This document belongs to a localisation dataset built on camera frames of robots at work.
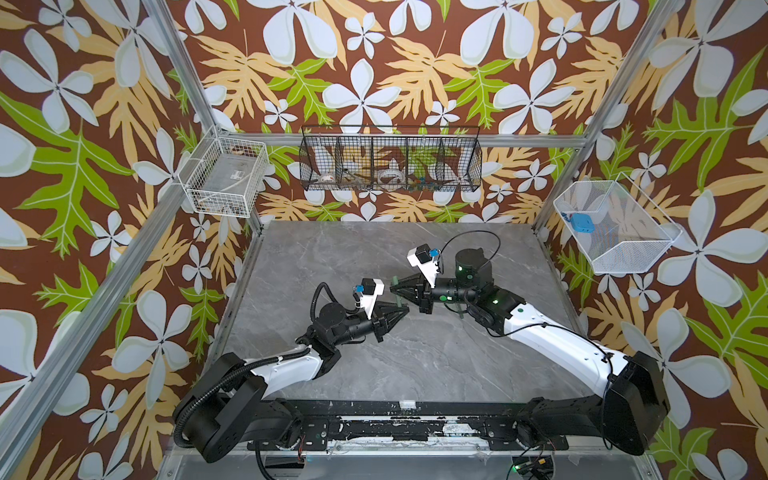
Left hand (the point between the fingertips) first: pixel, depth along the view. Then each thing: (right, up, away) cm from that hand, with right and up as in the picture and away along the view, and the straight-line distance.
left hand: (404, 304), depth 73 cm
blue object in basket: (+53, +22, +13) cm, 59 cm away
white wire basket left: (-52, +36, +13) cm, 64 cm away
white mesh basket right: (+61, +18, +5) cm, 63 cm away
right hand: (-3, +4, -4) cm, 6 cm away
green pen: (-2, +6, -5) cm, 8 cm away
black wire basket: (-3, +45, +24) cm, 51 cm away
